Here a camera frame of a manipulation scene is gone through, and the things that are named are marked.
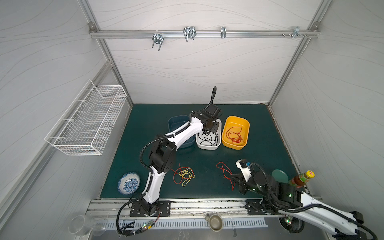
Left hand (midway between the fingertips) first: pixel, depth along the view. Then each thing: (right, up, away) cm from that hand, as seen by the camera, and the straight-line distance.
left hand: (215, 124), depth 91 cm
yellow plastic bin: (+14, +2, +16) cm, 21 cm away
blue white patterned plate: (-49, -32, -11) cm, 59 cm away
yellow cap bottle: (+39, -27, -19) cm, 51 cm away
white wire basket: (-64, +1, -22) cm, 67 cm away
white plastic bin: (-7, -14, +2) cm, 16 cm away
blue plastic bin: (-27, +1, +13) cm, 30 cm away
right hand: (+6, -23, -17) cm, 30 cm away
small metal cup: (-3, -45, -22) cm, 50 cm away
